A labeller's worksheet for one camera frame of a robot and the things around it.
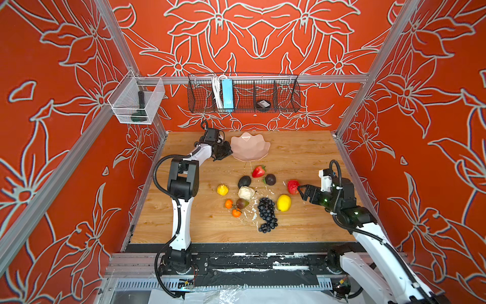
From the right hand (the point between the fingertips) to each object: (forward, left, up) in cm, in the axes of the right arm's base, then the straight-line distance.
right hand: (304, 187), depth 79 cm
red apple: (+6, +3, -10) cm, 11 cm away
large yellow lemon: (-2, +7, -11) cm, 13 cm away
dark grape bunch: (-4, +16, -12) cm, 20 cm away
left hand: (+29, +33, -9) cm, 45 cm away
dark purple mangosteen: (+10, +13, -10) cm, 19 cm away
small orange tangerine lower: (-7, +30, -13) cm, 33 cm away
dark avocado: (+10, +26, -11) cm, 30 cm away
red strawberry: (+15, +18, -11) cm, 26 cm away
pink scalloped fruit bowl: (+34, +23, -13) cm, 43 cm away
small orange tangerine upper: (-3, +33, -12) cm, 36 cm away
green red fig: (-3, +27, -11) cm, 30 cm away
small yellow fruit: (+4, +37, -10) cm, 38 cm away
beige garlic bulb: (+2, +25, -9) cm, 27 cm away
